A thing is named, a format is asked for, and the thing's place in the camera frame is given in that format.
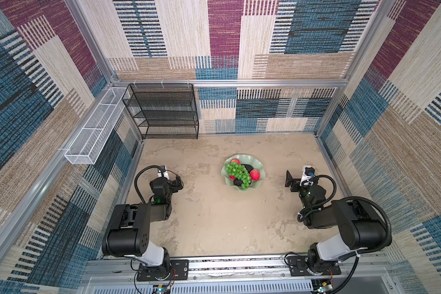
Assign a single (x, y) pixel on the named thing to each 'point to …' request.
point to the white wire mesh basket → (85, 148)
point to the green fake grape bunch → (239, 172)
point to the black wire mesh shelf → (163, 110)
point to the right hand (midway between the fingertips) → (297, 172)
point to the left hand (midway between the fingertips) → (167, 174)
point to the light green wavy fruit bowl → (245, 159)
